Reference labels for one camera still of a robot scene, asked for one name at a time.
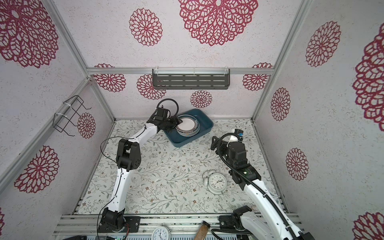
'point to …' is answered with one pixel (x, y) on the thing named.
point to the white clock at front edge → (161, 233)
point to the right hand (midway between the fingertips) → (220, 137)
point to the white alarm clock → (216, 182)
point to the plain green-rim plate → (190, 123)
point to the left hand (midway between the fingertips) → (180, 125)
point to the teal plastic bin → (203, 119)
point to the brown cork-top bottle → (202, 231)
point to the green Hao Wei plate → (189, 134)
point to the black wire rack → (61, 121)
